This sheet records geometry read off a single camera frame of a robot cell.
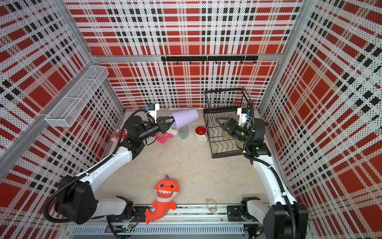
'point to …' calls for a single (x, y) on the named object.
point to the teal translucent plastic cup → (183, 132)
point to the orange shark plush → (165, 190)
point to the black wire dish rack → (224, 103)
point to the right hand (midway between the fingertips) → (220, 122)
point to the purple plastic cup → (182, 118)
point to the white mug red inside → (200, 131)
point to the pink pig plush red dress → (124, 134)
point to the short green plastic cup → (226, 135)
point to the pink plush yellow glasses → (161, 138)
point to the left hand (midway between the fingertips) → (178, 118)
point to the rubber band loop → (207, 206)
